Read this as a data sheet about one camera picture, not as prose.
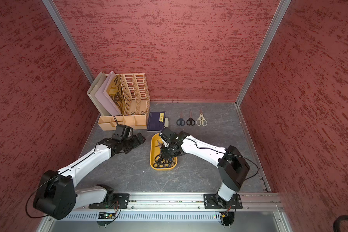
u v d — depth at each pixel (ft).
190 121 3.60
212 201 2.43
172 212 2.33
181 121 3.60
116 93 3.25
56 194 1.32
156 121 3.56
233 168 1.44
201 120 3.59
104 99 2.94
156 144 3.14
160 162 2.85
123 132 2.20
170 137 2.11
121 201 2.46
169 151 2.29
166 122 3.47
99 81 3.00
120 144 2.17
